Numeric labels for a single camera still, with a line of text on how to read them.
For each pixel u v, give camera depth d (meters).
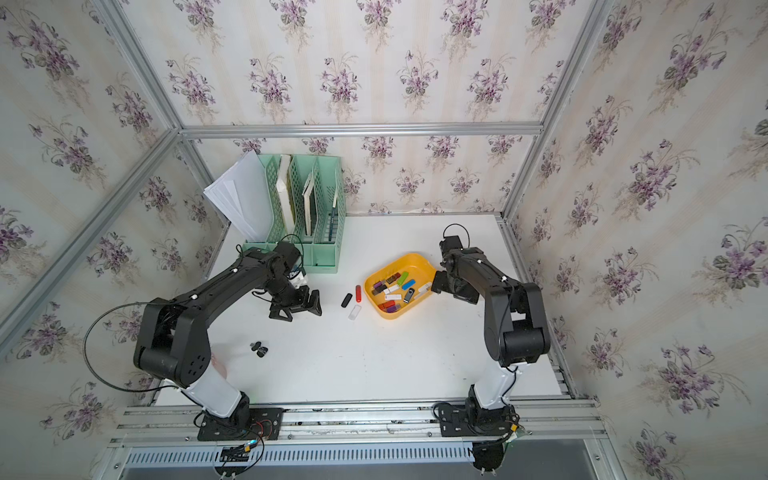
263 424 0.73
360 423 0.75
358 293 0.97
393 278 1.01
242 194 0.96
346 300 0.96
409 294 0.96
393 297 0.96
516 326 0.48
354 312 0.93
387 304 0.95
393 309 0.93
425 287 0.98
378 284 0.98
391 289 0.98
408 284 0.99
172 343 0.45
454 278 0.69
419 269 1.04
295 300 0.77
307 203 1.00
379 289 0.98
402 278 1.01
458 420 0.73
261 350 0.84
